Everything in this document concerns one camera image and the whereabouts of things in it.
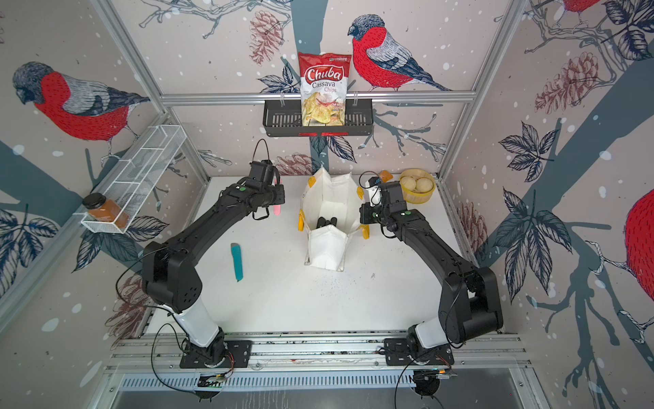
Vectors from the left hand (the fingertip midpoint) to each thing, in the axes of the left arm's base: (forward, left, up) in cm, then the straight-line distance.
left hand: (284, 187), depth 88 cm
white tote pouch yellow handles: (+5, -16, -10) cm, 20 cm away
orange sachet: (+25, -43, -21) cm, 54 cm away
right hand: (-6, -27, -4) cm, 28 cm away
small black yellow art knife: (-1, -18, -20) cm, 27 cm away
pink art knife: (-7, +2, -3) cm, 8 cm away
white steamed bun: (+16, -58, -16) cm, 62 cm away
